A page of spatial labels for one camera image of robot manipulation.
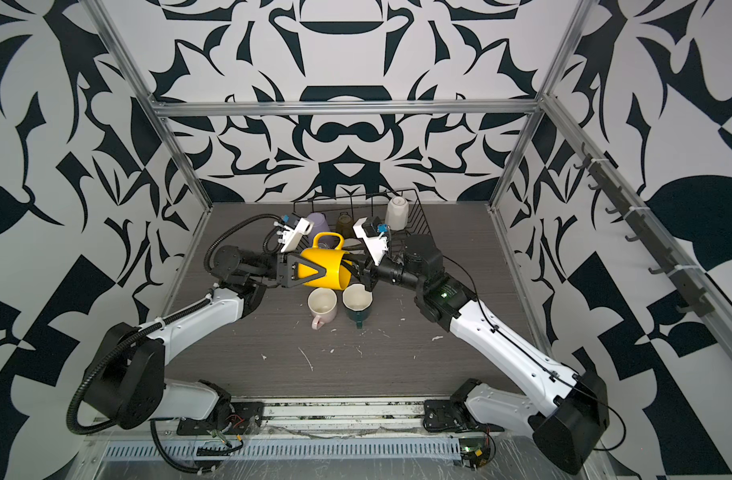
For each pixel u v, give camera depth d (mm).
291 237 622
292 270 577
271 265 625
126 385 420
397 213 1042
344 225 1065
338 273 575
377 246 568
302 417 759
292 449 649
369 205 1119
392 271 576
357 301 908
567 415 379
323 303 892
